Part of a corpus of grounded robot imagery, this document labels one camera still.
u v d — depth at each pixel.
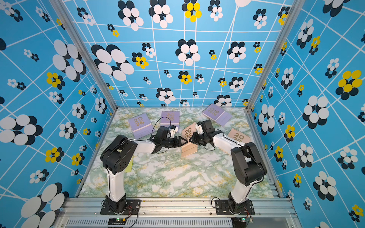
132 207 0.73
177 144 0.85
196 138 0.82
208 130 0.74
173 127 0.91
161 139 0.80
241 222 0.69
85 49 0.85
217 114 1.15
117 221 0.72
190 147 0.90
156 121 1.11
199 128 0.87
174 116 1.18
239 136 1.00
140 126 1.08
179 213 0.73
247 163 0.48
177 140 0.87
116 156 0.53
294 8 0.68
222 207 0.73
